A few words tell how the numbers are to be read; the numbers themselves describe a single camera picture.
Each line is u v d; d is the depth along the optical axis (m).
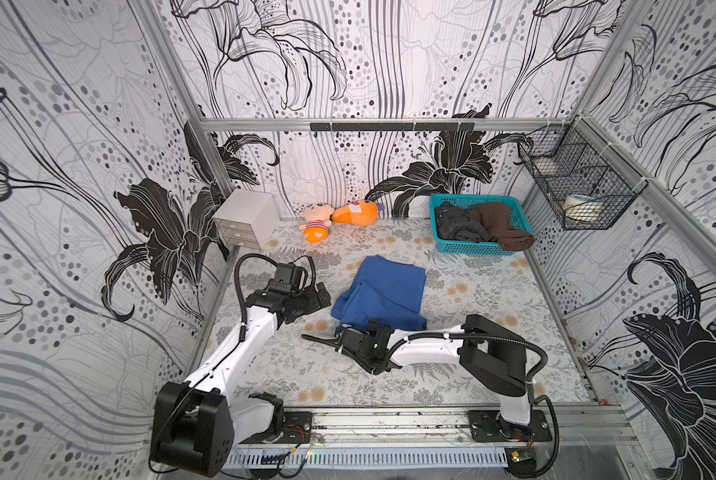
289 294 0.63
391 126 0.89
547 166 0.88
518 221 1.04
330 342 0.66
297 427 0.73
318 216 1.12
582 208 0.72
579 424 0.74
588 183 0.88
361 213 1.10
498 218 1.00
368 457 0.76
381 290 0.93
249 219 1.01
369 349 0.66
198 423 0.40
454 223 0.99
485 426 0.72
